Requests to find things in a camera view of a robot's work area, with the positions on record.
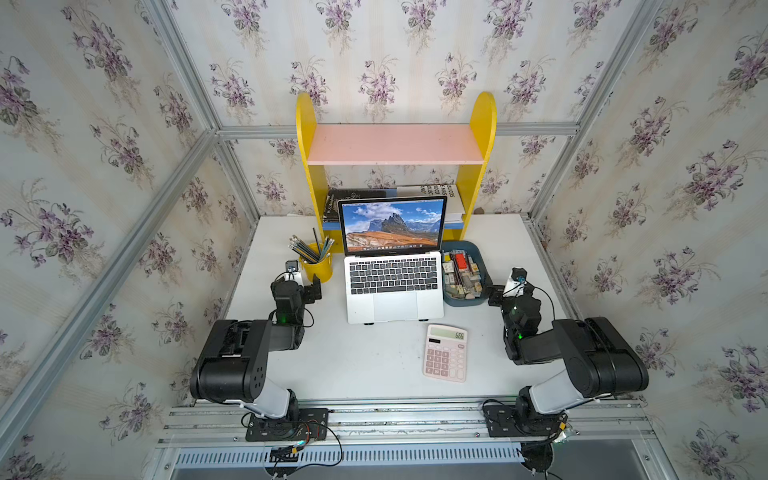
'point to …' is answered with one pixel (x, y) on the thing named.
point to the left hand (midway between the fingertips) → (304, 277)
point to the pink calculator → (445, 355)
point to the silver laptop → (393, 267)
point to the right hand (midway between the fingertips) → (506, 275)
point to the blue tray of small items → (466, 279)
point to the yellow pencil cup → (322, 269)
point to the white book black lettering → (454, 210)
